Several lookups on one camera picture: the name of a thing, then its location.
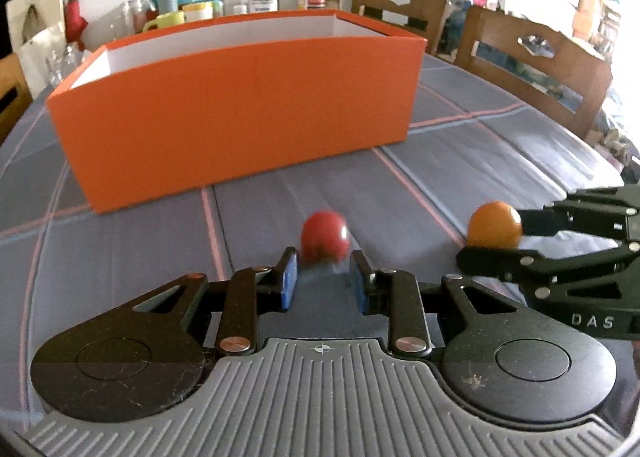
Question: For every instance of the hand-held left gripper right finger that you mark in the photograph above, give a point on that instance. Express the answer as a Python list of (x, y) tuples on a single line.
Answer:
[(359, 284)]

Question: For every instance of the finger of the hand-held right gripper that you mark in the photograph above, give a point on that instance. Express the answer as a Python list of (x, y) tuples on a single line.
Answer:
[(560, 219), (505, 261)]

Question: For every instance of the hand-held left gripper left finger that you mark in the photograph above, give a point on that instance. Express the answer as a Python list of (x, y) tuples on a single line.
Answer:
[(289, 282)]

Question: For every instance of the small orange mandarin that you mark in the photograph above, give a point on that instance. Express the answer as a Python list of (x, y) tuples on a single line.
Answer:
[(492, 226)]

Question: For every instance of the red tomato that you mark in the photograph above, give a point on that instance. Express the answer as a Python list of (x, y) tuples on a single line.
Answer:
[(324, 239)]

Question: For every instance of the orange cardboard box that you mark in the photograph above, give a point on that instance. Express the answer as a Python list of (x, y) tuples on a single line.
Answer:
[(225, 112)]

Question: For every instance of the wooden chair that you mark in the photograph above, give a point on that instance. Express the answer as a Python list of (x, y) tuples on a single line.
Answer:
[(540, 72), (400, 12), (12, 97)]

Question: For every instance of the plaid blue-grey tablecloth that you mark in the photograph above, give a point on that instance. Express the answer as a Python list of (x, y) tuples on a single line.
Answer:
[(125, 247)]

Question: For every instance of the yellow mug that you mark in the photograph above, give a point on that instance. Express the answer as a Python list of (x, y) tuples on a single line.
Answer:
[(165, 21)]

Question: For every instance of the clear glass jar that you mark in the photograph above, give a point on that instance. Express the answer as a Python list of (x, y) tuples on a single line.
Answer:
[(65, 64)]

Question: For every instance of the small white paper bag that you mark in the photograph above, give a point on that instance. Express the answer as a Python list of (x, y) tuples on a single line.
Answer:
[(42, 57)]

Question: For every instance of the large white paper bag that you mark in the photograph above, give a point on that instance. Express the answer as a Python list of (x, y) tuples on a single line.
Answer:
[(35, 2)]

